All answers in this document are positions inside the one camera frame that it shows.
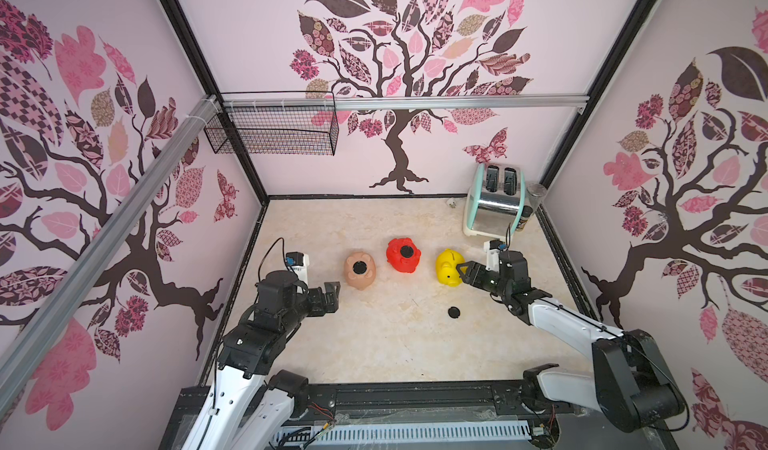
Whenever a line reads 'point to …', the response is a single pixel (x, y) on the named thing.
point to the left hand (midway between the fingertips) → (324, 293)
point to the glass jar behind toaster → (535, 193)
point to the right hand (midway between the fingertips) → (465, 265)
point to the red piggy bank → (393, 256)
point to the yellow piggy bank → (447, 261)
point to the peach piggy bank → (360, 281)
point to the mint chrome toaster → (494, 202)
